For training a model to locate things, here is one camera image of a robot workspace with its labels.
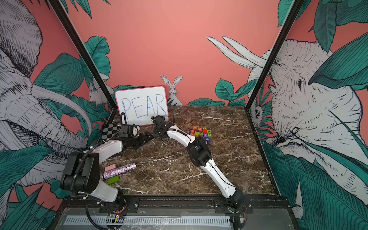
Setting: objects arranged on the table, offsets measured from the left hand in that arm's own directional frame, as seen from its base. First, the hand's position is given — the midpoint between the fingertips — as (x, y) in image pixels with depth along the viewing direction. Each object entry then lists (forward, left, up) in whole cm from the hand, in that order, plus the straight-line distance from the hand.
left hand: (150, 137), depth 93 cm
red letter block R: (+11, -31, -7) cm, 34 cm away
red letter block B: (+7, -38, -5) cm, 39 cm away
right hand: (+7, -1, -4) cm, 9 cm away
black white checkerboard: (+9, +31, -5) cm, 33 cm away
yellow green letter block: (+5, -32, -6) cm, 33 cm away
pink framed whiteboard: (+22, +9, +8) cm, 25 cm away
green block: (-25, +19, -5) cm, 31 cm away
